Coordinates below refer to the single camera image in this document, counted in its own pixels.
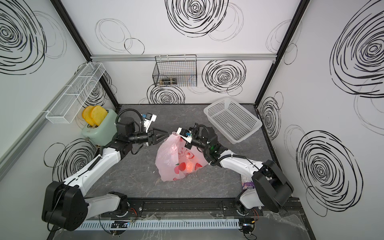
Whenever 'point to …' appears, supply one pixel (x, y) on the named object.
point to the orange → (189, 167)
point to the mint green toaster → (104, 133)
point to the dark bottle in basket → (167, 81)
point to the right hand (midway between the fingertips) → (179, 130)
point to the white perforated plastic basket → (235, 122)
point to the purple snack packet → (249, 184)
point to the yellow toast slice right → (98, 114)
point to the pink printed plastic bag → (174, 160)
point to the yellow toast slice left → (86, 115)
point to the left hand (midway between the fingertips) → (167, 135)
